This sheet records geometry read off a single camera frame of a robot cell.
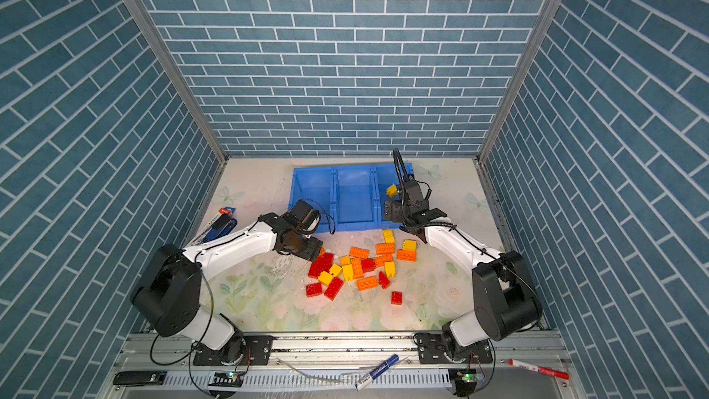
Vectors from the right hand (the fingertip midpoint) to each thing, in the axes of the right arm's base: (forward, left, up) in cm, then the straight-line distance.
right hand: (403, 205), depth 91 cm
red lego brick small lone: (-26, +1, -11) cm, 29 cm away
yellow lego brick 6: (-18, +3, -10) cm, 21 cm away
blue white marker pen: (-43, +2, -11) cm, 44 cm away
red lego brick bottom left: (-26, +27, -12) cm, 39 cm away
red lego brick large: (-18, +25, -10) cm, 33 cm away
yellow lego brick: (+12, +4, -8) cm, 15 cm away
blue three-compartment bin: (+12, +19, -11) cm, 25 cm away
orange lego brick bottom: (-23, +11, -11) cm, 28 cm away
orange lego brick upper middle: (-11, +5, -10) cm, 16 cm away
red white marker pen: (-41, -36, -11) cm, 56 cm away
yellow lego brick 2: (-6, +4, -11) cm, 13 cm away
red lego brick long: (-25, +20, -11) cm, 34 cm away
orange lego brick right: (-12, -2, -11) cm, 17 cm away
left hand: (-15, +27, -7) cm, 32 cm away
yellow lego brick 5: (-9, -3, -9) cm, 14 cm away
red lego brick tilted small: (-21, +5, -11) cm, 25 cm away
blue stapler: (-7, +63, -9) cm, 64 cm away
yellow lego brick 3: (-23, +23, -10) cm, 34 cm away
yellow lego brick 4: (-20, +17, -11) cm, 28 cm away
